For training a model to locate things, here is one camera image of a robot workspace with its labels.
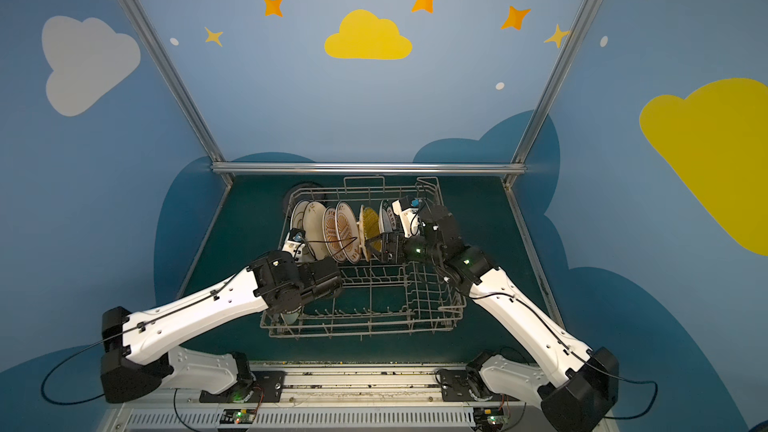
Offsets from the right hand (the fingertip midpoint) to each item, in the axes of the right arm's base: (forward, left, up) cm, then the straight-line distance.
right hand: (379, 239), depth 71 cm
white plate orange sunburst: (+9, +16, -14) cm, 23 cm away
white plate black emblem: (+14, +26, -10) cm, 31 cm away
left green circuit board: (-35, +32, -27) cm, 55 cm away
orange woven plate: (+7, +6, -10) cm, 13 cm away
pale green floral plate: (-14, +22, -17) cm, 31 cm away
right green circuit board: (-31, -28, -28) cm, 50 cm away
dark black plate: (+26, +27, -13) cm, 40 cm away
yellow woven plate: (+16, +4, -18) cm, 24 cm away
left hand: (-8, +22, -7) cm, 24 cm away
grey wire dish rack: (-5, +1, -24) cm, 25 cm away
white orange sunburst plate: (+14, +12, -17) cm, 25 cm away
